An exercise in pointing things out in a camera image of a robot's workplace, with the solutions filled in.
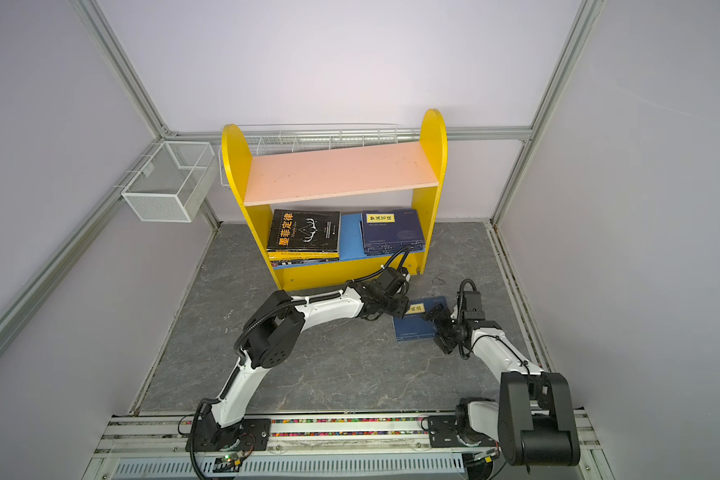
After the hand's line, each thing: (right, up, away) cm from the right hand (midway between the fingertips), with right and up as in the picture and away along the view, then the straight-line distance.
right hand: (428, 325), depth 89 cm
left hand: (-6, +4, +4) cm, 8 cm away
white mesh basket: (-81, +45, +7) cm, 93 cm away
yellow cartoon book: (-37, +21, -2) cm, 43 cm away
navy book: (-12, +29, +6) cm, 31 cm away
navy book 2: (-4, 0, +2) cm, 5 cm away
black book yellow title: (-37, +28, 0) cm, 47 cm away
